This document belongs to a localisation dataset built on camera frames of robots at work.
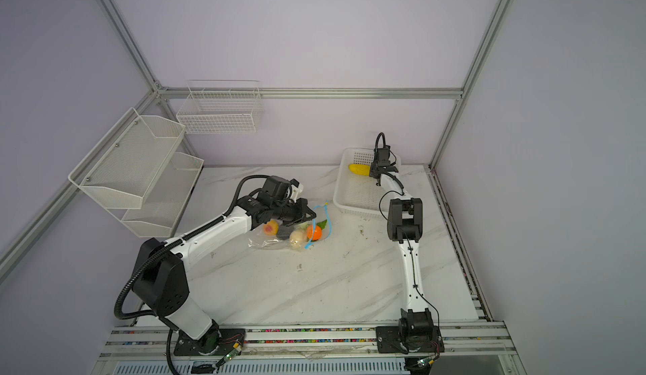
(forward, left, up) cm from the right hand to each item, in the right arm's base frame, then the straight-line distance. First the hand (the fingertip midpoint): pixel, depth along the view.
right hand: (380, 166), depth 116 cm
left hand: (-38, +28, +14) cm, 49 cm away
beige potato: (-40, +35, +2) cm, 53 cm away
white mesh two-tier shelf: (-30, +85, +27) cm, 94 cm away
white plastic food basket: (-16, +10, -2) cm, 19 cm away
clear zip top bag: (-38, +50, -3) cm, 62 cm away
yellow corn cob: (-2, +10, 0) cm, 10 cm away
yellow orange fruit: (-35, +45, +2) cm, 57 cm away
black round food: (-36, +41, 0) cm, 54 cm away
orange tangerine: (-43, +28, +10) cm, 52 cm away
